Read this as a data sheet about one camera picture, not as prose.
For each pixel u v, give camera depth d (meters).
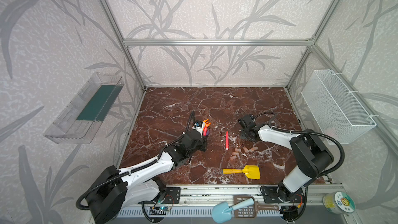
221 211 0.69
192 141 0.61
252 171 0.79
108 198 0.40
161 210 0.72
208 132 0.96
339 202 0.65
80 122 0.63
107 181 0.40
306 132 0.50
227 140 0.91
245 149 0.89
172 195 0.73
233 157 0.86
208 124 1.00
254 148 0.89
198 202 0.72
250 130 0.70
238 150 0.89
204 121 1.02
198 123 0.72
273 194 0.73
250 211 0.70
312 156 0.46
